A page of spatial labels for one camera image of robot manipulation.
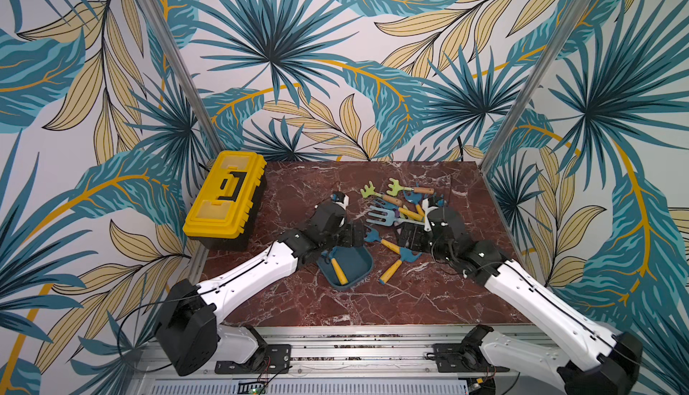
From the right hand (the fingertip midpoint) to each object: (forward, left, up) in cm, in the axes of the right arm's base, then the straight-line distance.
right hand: (407, 230), depth 76 cm
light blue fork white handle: (+16, +1, -18) cm, 25 cm away
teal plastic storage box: (0, +14, -20) cm, 24 cm away
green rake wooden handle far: (+32, -4, -19) cm, 37 cm away
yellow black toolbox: (+11, +56, -3) cm, 57 cm away
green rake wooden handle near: (+31, +7, -19) cm, 36 cm away
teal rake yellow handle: (+2, -3, -19) cm, 19 cm away
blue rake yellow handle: (+9, +7, -19) cm, 22 cm away
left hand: (+2, +15, -3) cm, 16 cm away
